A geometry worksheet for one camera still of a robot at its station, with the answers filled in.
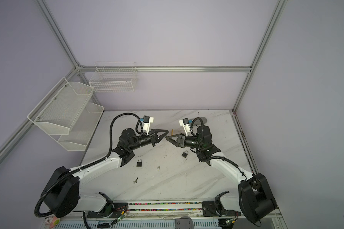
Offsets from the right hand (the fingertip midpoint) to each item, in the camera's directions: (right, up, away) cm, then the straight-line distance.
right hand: (167, 139), depth 71 cm
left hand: (0, +4, 0) cm, 4 cm away
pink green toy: (-54, -39, -4) cm, 67 cm away
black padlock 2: (+10, -13, +24) cm, 29 cm away
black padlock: (-20, -18, +19) cm, 33 cm away
